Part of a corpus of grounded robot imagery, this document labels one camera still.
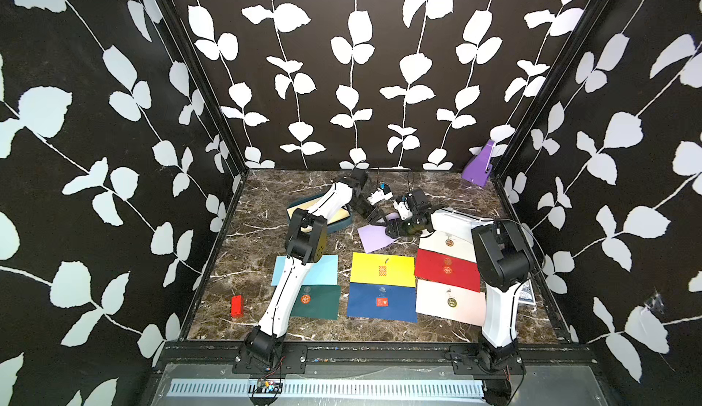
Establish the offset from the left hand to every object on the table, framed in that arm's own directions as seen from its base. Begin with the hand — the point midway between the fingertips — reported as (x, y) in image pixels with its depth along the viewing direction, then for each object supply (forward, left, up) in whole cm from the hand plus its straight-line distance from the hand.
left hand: (384, 216), depth 101 cm
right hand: (-4, -2, -1) cm, 5 cm away
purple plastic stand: (+23, -44, +2) cm, 50 cm away
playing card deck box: (-31, -42, -2) cm, 52 cm away
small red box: (-30, +48, -2) cm, 57 cm away
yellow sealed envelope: (-19, +2, -5) cm, 20 cm away
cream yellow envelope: (+3, +17, -2) cm, 17 cm away
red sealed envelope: (-20, -20, -4) cm, 29 cm away
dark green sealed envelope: (-29, +25, -4) cm, 38 cm away
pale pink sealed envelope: (-32, -18, -3) cm, 37 cm away
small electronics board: (-50, +36, -3) cm, 62 cm away
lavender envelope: (-7, +4, -3) cm, 9 cm away
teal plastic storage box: (-3, +19, 0) cm, 19 cm away
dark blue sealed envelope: (-30, +3, -3) cm, 31 cm away
